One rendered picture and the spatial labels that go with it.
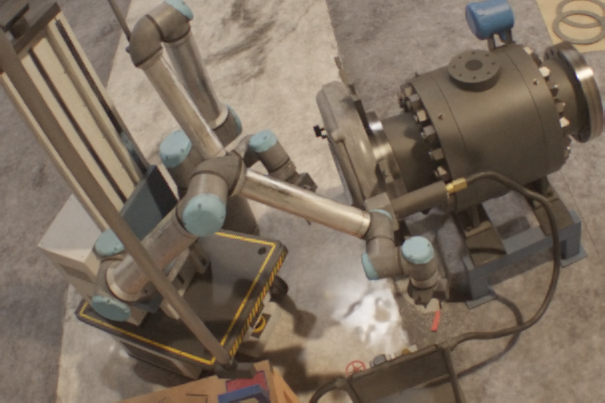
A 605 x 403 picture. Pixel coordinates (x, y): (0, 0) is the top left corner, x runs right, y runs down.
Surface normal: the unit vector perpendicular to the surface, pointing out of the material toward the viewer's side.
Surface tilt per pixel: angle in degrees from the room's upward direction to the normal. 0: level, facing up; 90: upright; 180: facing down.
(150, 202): 90
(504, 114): 42
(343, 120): 14
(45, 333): 0
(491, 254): 0
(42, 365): 0
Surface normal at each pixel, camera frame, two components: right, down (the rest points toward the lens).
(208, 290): -0.29, -0.67
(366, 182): -0.04, 0.08
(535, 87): -0.13, -0.21
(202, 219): 0.07, 0.64
